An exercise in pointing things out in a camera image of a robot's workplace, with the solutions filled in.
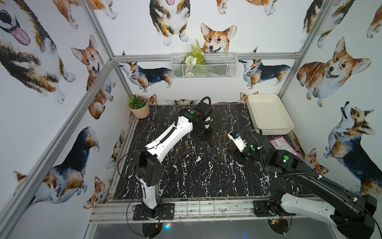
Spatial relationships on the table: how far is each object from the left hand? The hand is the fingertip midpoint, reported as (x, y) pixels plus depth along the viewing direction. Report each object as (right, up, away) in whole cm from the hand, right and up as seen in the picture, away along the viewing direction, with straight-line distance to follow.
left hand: (212, 138), depth 78 cm
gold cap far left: (+5, -2, +23) cm, 24 cm away
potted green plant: (-49, +19, +25) cm, 58 cm away
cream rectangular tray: (+46, +14, +34) cm, 59 cm away
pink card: (+47, -6, +20) cm, 51 cm away
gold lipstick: (-21, -11, +16) cm, 29 cm away
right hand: (+8, -3, -8) cm, 11 cm away
